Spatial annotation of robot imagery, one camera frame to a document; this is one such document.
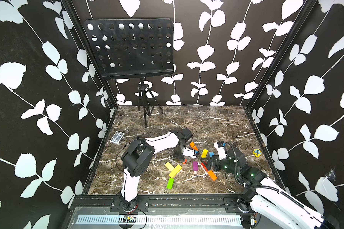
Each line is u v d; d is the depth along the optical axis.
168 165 0.88
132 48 0.69
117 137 0.99
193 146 0.98
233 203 0.74
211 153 0.93
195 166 0.88
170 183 0.81
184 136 0.75
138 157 0.50
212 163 0.69
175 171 0.86
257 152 0.93
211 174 0.84
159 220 0.70
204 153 0.93
